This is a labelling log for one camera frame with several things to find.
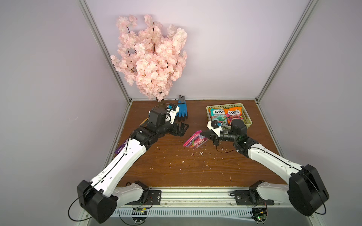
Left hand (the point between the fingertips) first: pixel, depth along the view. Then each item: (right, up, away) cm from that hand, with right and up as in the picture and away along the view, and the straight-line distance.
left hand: (183, 123), depth 72 cm
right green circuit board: (+39, -47, -2) cm, 61 cm away
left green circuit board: (-24, -49, 0) cm, 54 cm away
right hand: (+10, -4, +1) cm, 11 cm away
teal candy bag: (+25, +4, +28) cm, 37 cm away
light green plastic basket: (+46, +1, +29) cm, 54 cm away
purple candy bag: (+7, -10, +3) cm, 13 cm away
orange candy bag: (+36, +5, +29) cm, 46 cm away
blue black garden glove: (-1, +5, +38) cm, 38 cm away
